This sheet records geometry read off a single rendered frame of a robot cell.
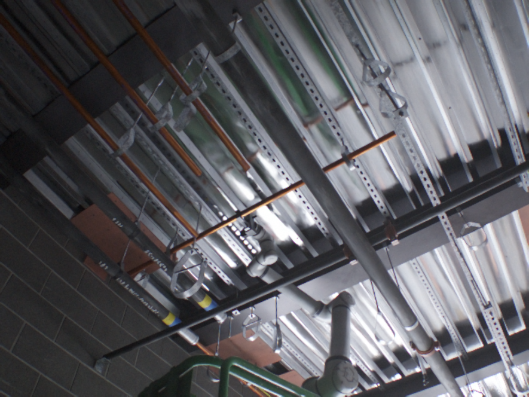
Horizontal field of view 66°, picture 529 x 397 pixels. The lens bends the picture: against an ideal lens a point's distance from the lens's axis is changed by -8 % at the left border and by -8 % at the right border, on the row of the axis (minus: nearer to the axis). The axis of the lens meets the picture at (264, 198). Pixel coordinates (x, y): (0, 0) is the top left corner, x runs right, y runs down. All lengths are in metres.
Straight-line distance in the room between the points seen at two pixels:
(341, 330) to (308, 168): 1.18
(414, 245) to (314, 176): 1.34
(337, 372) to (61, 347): 1.54
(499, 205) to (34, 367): 2.81
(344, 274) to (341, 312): 0.36
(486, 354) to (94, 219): 3.51
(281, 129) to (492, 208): 1.69
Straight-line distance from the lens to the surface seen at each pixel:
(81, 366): 2.78
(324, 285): 2.97
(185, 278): 2.48
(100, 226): 3.06
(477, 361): 4.41
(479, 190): 2.02
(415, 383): 4.48
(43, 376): 2.61
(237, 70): 1.48
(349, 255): 2.03
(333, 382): 2.29
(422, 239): 2.85
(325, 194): 1.71
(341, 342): 2.48
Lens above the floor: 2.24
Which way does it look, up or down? 55 degrees up
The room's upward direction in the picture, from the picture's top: straight up
